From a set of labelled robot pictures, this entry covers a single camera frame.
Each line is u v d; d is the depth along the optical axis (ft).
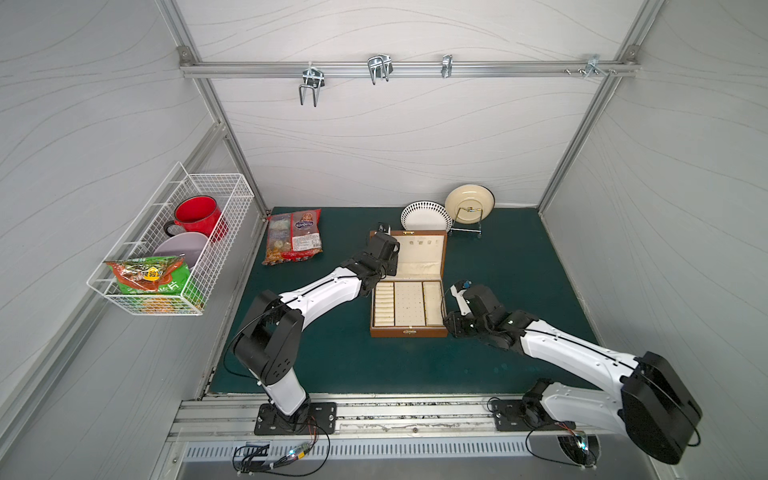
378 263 2.25
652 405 1.33
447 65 2.60
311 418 2.37
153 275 1.77
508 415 2.41
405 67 2.56
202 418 2.46
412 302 2.90
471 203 3.40
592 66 2.51
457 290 2.58
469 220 3.62
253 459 2.26
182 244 2.08
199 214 2.20
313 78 2.57
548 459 2.25
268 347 1.48
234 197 2.31
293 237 3.50
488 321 2.13
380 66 2.51
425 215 3.89
